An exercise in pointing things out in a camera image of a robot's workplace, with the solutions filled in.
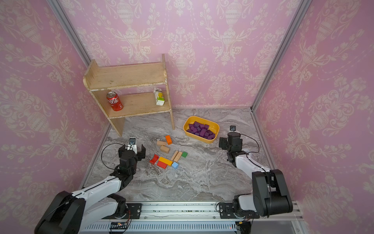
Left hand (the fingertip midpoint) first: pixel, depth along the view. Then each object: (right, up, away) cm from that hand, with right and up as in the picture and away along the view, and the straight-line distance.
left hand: (134, 145), depth 87 cm
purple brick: (+38, +12, +21) cm, 45 cm away
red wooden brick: (+11, -10, +5) cm, 15 cm away
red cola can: (-10, +26, -3) cm, 28 cm away
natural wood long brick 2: (+25, -8, +5) cm, 27 cm away
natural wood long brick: (+23, -7, +5) cm, 25 cm away
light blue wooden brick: (+24, -12, +1) cm, 27 cm away
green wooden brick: (+29, -7, +8) cm, 31 cm away
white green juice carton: (+14, +30, +5) cm, 33 cm away
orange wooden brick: (+19, +2, +13) cm, 23 cm away
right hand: (+59, +4, +5) cm, 59 cm away
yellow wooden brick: (+18, -11, +5) cm, 21 cm away
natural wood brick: (+13, 0, +13) cm, 19 cm away
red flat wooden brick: (+16, -13, +3) cm, 20 cm away
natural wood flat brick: (+16, -4, +9) cm, 19 cm away
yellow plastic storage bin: (+41, +9, +16) cm, 45 cm away
